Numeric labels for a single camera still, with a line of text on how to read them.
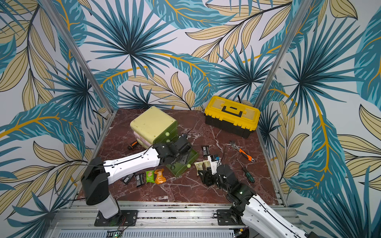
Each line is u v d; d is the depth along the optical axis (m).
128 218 0.73
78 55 0.85
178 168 0.85
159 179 0.84
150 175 0.86
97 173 0.49
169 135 0.84
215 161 0.68
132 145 0.97
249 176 0.86
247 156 0.95
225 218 0.73
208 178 0.68
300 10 0.70
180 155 0.63
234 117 0.96
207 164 0.90
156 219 0.75
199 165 0.90
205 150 0.98
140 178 0.84
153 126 0.82
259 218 0.51
